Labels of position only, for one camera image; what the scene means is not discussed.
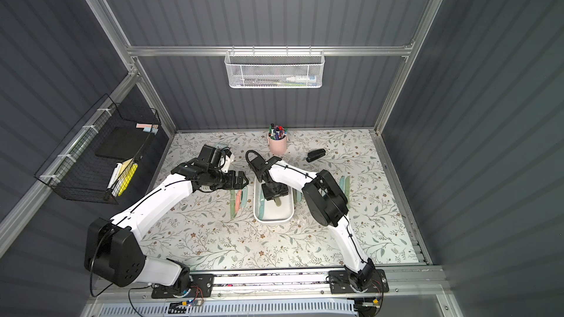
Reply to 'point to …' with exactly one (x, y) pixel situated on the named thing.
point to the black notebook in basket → (124, 142)
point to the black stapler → (316, 155)
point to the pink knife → (238, 200)
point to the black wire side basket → (96, 159)
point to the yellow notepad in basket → (122, 177)
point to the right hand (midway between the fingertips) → (277, 195)
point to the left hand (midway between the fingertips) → (237, 182)
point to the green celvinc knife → (233, 202)
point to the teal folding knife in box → (261, 205)
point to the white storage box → (272, 213)
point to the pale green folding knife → (277, 202)
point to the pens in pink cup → (277, 132)
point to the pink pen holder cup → (277, 147)
